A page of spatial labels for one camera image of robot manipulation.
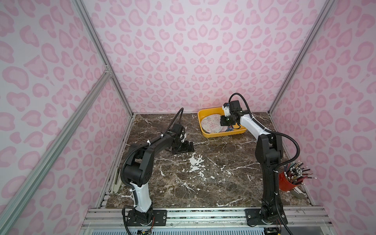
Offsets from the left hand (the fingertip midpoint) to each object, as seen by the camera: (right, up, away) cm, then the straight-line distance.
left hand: (189, 150), depth 94 cm
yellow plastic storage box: (+10, +26, +20) cm, 34 cm away
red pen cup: (+50, -15, -18) cm, 55 cm away
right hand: (+22, +19, +8) cm, 31 cm away
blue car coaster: (+30, +14, +13) cm, 35 cm away
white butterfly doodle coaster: (+16, +17, +13) cm, 26 cm away
